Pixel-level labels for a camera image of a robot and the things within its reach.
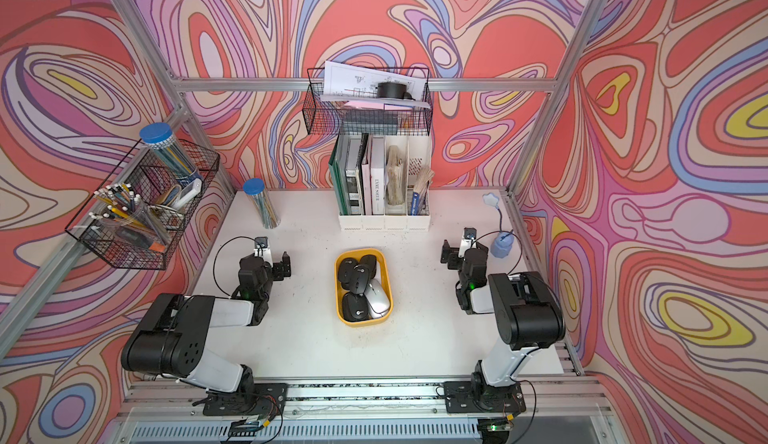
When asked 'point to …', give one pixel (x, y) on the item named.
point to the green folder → (338, 167)
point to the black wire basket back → (324, 117)
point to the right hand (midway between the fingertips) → (462, 247)
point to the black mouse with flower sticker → (354, 307)
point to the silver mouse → (376, 298)
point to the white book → (378, 174)
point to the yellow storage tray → (385, 272)
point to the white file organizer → (408, 182)
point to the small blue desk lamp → (501, 247)
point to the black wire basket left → (169, 197)
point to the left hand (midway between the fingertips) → (272, 253)
